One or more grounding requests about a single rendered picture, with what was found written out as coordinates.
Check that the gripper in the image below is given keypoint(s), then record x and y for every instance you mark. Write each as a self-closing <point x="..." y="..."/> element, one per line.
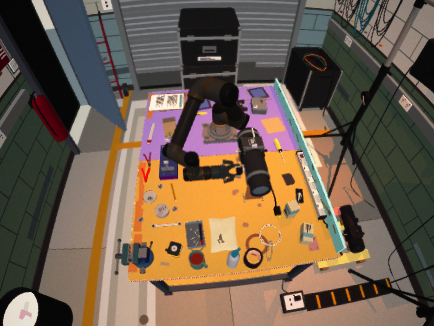
<point x="219" y="172"/>

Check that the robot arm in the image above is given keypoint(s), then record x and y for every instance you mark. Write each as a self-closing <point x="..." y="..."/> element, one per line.
<point x="181" y="128"/>

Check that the black lens barrel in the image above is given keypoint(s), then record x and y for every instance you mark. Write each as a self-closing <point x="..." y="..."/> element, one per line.
<point x="256" y="169"/>

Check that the white shutter blade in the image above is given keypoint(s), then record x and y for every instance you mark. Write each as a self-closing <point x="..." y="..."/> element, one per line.
<point x="252" y="135"/>

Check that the blue gobo rack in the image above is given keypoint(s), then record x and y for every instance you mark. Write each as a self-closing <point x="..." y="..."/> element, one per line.
<point x="168" y="168"/>

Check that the grey gobo disc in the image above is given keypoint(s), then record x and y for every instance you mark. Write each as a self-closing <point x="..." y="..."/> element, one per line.
<point x="149" y="196"/>
<point x="162" y="210"/>

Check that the grey roller shutter door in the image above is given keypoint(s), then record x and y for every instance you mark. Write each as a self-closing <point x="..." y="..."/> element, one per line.
<point x="149" y="40"/>

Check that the black drum with white top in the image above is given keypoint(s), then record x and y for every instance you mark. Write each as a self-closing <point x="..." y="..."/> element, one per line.
<point x="40" y="310"/>

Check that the purple mat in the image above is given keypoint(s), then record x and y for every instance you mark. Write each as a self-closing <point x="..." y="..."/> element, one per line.
<point x="193" y="135"/>

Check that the black square pad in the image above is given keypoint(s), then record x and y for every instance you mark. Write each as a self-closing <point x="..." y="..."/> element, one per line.
<point x="288" y="179"/>

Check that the orange square pad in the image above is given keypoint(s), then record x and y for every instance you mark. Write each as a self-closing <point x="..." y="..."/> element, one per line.
<point x="273" y="125"/>

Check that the cream paper sheet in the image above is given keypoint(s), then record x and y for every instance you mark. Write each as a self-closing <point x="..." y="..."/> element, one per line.
<point x="222" y="230"/>

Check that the brown stick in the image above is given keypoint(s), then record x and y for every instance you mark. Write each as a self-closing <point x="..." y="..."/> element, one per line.
<point x="173" y="191"/>

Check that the grey metal box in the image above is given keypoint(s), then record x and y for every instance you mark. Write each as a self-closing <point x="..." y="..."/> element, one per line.
<point x="259" y="106"/>

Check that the small teal box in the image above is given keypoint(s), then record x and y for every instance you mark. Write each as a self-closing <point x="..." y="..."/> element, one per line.
<point x="291" y="209"/>

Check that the black card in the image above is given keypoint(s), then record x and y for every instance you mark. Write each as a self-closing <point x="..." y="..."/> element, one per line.
<point x="299" y="196"/>

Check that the grey tray of screws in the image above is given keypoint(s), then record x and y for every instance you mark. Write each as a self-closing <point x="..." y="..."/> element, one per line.
<point x="194" y="234"/>

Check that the teal bench back board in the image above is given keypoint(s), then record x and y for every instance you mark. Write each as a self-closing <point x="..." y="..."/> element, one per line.
<point x="306" y="149"/>

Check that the white power strip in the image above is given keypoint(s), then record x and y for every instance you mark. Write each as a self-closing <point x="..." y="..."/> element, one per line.
<point x="312" y="184"/>

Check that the blue framed tablet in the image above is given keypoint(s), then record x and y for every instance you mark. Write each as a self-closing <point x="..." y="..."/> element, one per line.
<point x="257" y="92"/>

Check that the black tape roll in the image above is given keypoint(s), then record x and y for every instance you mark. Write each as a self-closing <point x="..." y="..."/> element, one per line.
<point x="246" y="258"/>

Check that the white and blue bottle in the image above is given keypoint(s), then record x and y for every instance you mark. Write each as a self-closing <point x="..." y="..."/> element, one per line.
<point x="233" y="259"/>

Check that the white tube with red tip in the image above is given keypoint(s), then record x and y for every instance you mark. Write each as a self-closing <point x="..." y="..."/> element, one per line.
<point x="152" y="133"/>

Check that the teal mug with red inside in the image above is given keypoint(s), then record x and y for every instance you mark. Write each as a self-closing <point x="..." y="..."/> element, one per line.
<point x="197" y="259"/>

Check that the cream and teal box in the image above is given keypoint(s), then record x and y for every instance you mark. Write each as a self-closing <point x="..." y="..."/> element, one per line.
<point x="306" y="233"/>

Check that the black tape measure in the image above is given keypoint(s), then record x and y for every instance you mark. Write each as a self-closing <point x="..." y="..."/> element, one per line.
<point x="174" y="249"/>

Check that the pink paper note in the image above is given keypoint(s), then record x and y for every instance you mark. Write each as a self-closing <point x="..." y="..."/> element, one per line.
<point x="314" y="245"/>

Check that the black speaker cabinet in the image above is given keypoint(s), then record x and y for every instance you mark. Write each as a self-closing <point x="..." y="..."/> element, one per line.
<point x="312" y="86"/>

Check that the black flight case with label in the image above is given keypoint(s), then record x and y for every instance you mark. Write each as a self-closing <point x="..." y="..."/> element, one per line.
<point x="208" y="54"/>

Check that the blue bench vise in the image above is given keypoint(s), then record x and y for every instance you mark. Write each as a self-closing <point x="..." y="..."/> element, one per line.
<point x="139" y="254"/>

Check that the black spotlight fixture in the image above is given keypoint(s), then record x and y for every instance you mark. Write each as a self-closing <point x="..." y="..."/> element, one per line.
<point x="352" y="228"/>

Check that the blue framed workbench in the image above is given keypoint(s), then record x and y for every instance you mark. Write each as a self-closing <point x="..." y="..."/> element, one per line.
<point x="162" y="286"/>

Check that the yellow dolly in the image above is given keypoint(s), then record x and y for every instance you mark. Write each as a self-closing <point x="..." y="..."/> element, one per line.
<point x="342" y="261"/>

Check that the white floor socket box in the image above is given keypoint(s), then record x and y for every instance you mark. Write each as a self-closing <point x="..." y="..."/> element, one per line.
<point x="291" y="301"/>

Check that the red hand truck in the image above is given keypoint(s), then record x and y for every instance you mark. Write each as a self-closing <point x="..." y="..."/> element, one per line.
<point x="109" y="57"/>

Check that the grey and black light stand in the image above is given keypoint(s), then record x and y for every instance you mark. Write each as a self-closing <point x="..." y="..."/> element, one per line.
<point x="383" y="71"/>

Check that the blue door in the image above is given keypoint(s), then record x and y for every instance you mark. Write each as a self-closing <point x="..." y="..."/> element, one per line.
<point x="84" y="57"/>

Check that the red fire extinguisher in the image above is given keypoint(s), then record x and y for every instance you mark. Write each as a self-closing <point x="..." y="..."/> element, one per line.
<point x="50" y="117"/>

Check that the black tripod stand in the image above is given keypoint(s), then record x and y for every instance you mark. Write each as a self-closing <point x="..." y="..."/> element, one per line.
<point x="406" y="293"/>

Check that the black stage lamp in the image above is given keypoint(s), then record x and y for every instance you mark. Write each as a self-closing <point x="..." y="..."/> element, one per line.
<point x="424" y="66"/>

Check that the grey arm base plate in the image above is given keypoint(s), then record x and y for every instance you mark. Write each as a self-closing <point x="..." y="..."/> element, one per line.
<point x="207" y="135"/>

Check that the white wall socket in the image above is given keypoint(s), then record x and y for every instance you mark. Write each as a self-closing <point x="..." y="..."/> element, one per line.
<point x="348" y="40"/>
<point x="405" y="102"/>

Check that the grey electrical wall box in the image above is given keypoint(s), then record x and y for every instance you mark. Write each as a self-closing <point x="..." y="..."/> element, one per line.
<point x="96" y="6"/>

